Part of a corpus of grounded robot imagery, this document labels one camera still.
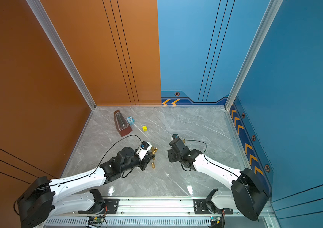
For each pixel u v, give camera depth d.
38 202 0.40
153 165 0.84
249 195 0.40
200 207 0.72
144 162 0.68
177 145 0.64
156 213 0.73
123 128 0.99
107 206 0.73
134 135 0.68
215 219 0.72
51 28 0.77
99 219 0.72
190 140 0.99
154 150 0.76
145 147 0.67
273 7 0.70
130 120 1.09
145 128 1.03
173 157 0.76
